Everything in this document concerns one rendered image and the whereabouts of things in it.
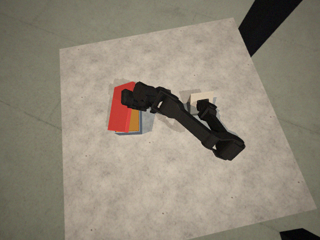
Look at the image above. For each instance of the red lid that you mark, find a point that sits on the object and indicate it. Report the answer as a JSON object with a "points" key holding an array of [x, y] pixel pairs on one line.
{"points": [[120, 114]]}

